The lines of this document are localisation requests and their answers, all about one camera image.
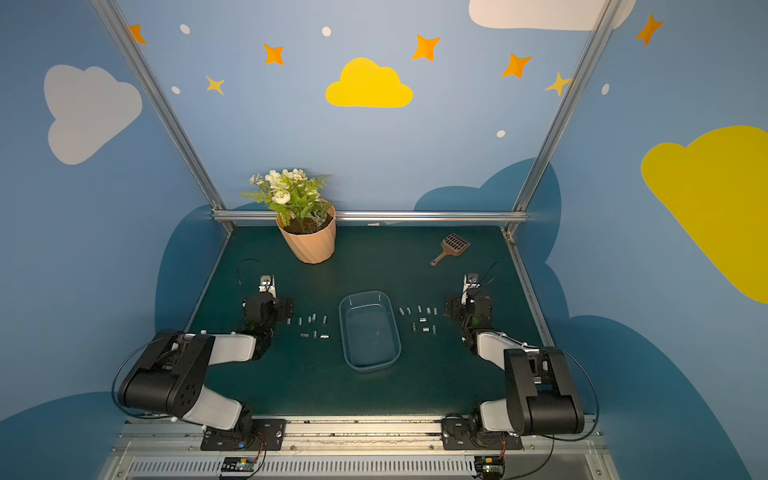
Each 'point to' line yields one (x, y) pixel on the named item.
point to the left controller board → (238, 464)
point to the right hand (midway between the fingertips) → (470, 294)
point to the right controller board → (490, 467)
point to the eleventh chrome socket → (413, 326)
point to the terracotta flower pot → (317, 246)
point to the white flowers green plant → (295, 197)
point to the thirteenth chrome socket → (425, 329)
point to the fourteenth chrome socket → (434, 329)
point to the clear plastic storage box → (370, 330)
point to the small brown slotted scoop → (453, 244)
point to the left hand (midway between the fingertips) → (271, 292)
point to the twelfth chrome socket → (304, 335)
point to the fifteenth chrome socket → (300, 321)
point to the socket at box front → (423, 319)
